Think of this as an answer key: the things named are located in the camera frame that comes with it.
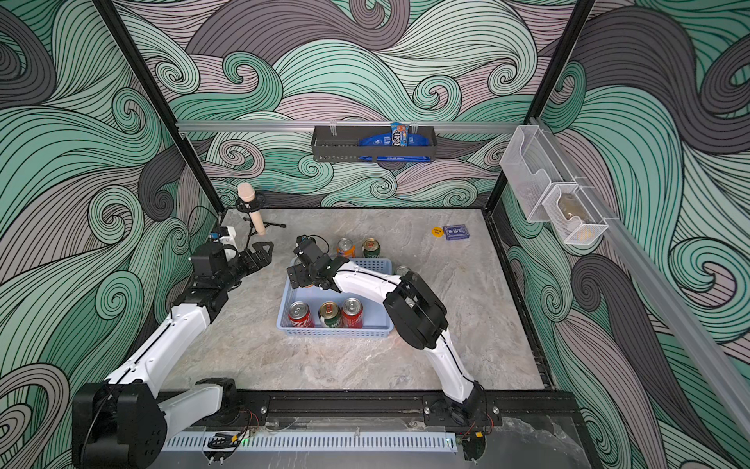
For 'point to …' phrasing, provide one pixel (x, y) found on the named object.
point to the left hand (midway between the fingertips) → (260, 245)
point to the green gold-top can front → (329, 314)
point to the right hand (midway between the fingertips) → (307, 268)
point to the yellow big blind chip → (437, 232)
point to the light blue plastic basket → (377, 321)
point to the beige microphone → (246, 191)
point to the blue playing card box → (455, 232)
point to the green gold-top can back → (371, 248)
